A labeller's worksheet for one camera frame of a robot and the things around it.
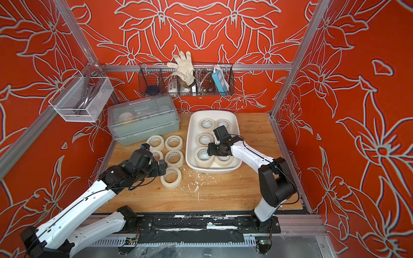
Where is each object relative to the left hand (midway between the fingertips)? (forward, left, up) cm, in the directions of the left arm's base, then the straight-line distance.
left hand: (181, 149), depth 76 cm
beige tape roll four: (+23, -6, -18) cm, 30 cm away
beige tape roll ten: (+4, -22, -20) cm, 30 cm away
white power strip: (+37, +11, +8) cm, 40 cm away
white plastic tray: (+27, -1, -18) cm, 32 cm away
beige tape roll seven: (+17, +23, -21) cm, 35 cm away
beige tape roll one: (+12, +9, -18) cm, 24 cm away
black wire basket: (+46, +20, +8) cm, 51 cm away
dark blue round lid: (+39, +25, +6) cm, 47 cm away
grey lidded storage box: (+17, +31, -2) cm, 35 cm away
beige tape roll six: (+35, -22, -17) cm, 45 cm away
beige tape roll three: (+1, -10, -15) cm, 18 cm away
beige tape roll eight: (+6, +8, -20) cm, 23 cm away
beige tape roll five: (+34, -10, -20) cm, 41 cm away
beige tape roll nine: (-10, +3, -19) cm, 21 cm away
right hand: (+7, -25, -7) cm, 27 cm away
